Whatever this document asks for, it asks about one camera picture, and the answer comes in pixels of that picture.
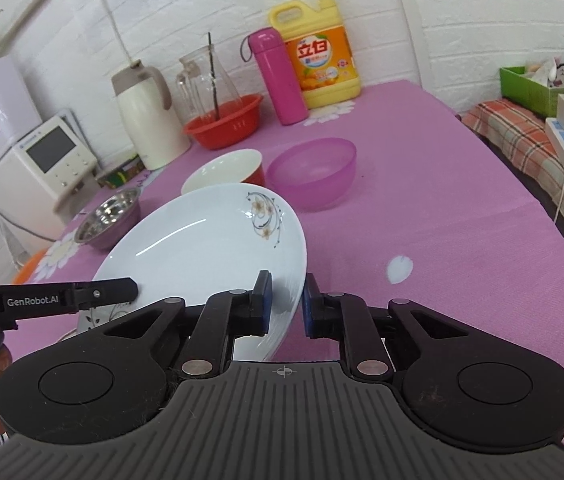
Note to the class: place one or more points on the pink floral tablecloth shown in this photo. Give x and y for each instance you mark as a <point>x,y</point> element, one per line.
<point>432,216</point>

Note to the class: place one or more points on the colourful small tin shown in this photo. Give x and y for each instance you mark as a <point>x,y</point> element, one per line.
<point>120,171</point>

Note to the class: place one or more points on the stainless steel bowl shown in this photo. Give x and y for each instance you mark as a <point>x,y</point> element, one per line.
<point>109,222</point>

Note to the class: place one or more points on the yellow detergent bottle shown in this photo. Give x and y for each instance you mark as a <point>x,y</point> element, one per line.
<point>317,44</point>

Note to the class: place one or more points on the green plastic basket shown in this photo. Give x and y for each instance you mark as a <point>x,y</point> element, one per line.
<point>540,99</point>

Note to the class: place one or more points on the pink thermos bottle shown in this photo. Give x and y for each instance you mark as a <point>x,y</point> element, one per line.
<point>267,47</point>

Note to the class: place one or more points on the white countertop appliance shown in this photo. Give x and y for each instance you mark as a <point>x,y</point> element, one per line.
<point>46,179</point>

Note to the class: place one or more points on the red plastic basket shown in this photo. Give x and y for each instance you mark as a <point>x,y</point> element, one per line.
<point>238,119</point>

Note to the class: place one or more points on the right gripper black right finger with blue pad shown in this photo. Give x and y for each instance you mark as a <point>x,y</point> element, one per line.
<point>460,384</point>

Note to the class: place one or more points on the white thermos jug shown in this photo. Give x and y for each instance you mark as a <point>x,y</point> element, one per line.
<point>149,116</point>

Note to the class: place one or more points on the white red bowl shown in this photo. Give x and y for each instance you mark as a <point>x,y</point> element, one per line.
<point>240,166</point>

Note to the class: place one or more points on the plaid orange cloth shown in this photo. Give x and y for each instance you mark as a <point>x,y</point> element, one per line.
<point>519,135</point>

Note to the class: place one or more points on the purple plastic bowl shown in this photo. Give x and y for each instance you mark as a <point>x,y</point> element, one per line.
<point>315,174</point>

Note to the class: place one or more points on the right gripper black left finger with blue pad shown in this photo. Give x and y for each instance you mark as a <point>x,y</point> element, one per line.
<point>113,379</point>

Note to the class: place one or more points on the dark stirring stick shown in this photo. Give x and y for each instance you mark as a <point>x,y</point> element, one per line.
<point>212,73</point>

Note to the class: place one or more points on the glass pitcher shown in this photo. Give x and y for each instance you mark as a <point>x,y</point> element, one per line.
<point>193,83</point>

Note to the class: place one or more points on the white floral plate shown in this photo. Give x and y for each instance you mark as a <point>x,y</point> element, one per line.
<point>207,241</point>

